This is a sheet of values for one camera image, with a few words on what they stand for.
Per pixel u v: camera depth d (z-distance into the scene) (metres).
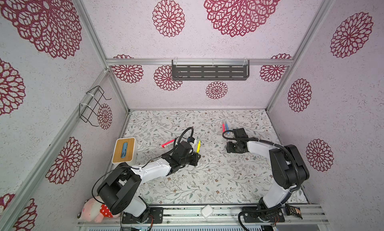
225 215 0.75
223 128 1.09
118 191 0.43
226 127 1.10
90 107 0.75
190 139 0.77
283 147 0.51
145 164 0.53
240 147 0.76
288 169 0.48
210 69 0.93
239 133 0.80
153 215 0.73
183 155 0.68
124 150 0.94
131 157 0.89
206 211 0.75
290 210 0.74
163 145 0.99
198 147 0.85
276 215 0.72
